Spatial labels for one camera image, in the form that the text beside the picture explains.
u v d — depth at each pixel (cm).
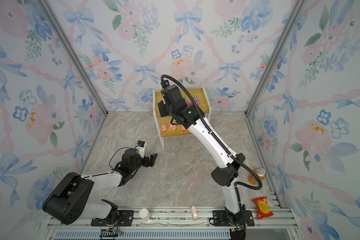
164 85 58
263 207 75
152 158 82
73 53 86
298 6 69
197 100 77
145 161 81
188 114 49
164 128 88
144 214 69
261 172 78
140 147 78
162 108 63
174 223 74
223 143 48
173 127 88
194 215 73
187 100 46
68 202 42
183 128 53
